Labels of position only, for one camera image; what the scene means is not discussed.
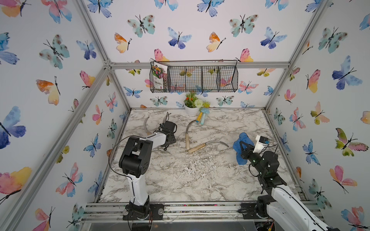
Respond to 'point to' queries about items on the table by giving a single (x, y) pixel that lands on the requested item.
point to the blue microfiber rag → (243, 137)
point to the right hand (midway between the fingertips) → (242, 141)
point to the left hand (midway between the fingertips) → (171, 138)
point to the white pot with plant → (192, 105)
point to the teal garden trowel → (204, 110)
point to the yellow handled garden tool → (199, 118)
